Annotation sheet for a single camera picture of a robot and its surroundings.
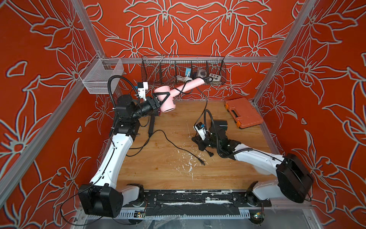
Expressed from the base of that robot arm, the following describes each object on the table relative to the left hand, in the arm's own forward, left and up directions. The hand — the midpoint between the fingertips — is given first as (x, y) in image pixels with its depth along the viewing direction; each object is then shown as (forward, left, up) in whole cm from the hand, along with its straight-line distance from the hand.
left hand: (167, 96), depth 63 cm
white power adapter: (+33, -18, -9) cm, 39 cm away
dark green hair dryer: (+11, -33, -37) cm, 51 cm away
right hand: (-5, -11, -28) cm, 31 cm away
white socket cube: (+33, -27, -12) cm, 44 cm away
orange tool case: (+26, -52, -38) cm, 70 cm away
